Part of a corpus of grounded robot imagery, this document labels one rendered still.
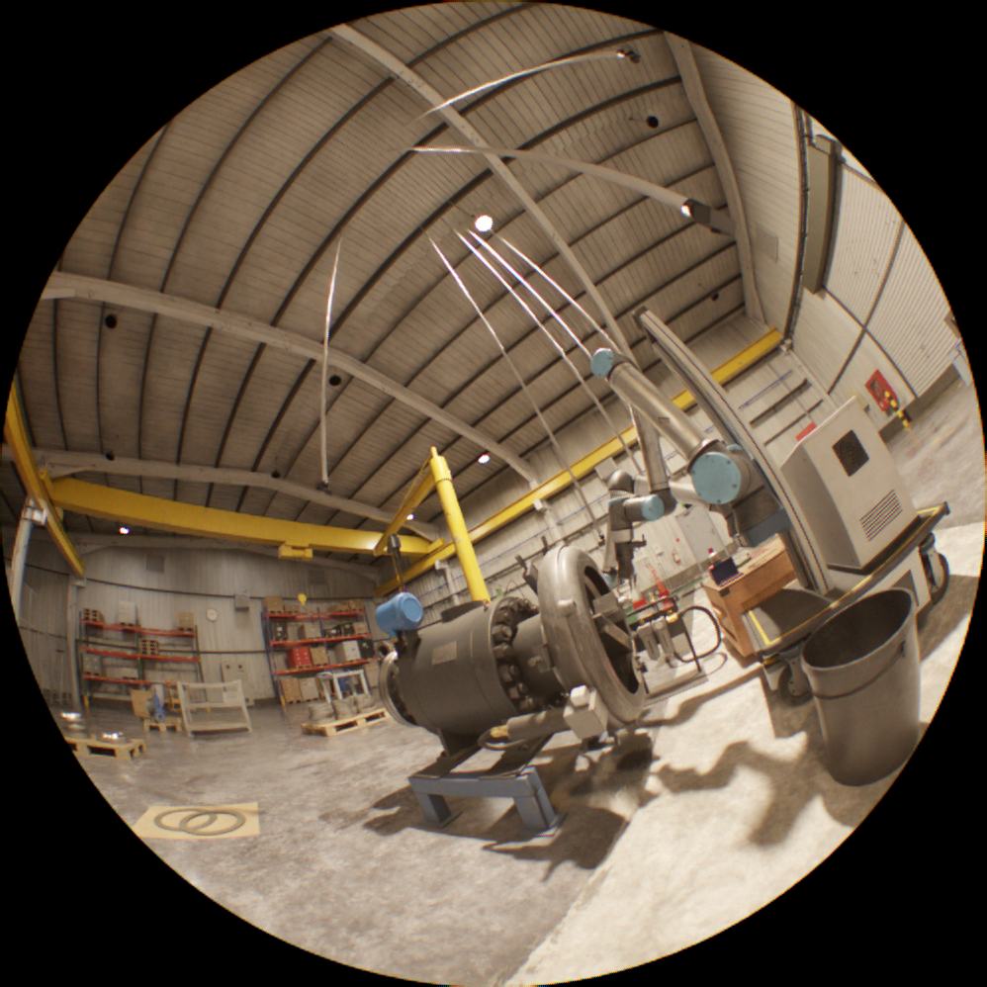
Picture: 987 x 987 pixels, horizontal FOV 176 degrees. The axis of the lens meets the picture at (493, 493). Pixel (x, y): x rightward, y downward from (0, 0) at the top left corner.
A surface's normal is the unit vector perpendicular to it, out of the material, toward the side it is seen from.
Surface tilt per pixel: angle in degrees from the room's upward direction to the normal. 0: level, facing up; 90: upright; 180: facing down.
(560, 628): 76
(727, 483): 95
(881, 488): 90
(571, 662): 91
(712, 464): 95
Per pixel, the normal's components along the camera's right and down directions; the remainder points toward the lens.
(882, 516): -0.62, -0.15
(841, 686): -0.93, 0.30
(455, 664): -0.57, -0.47
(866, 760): -0.86, 0.15
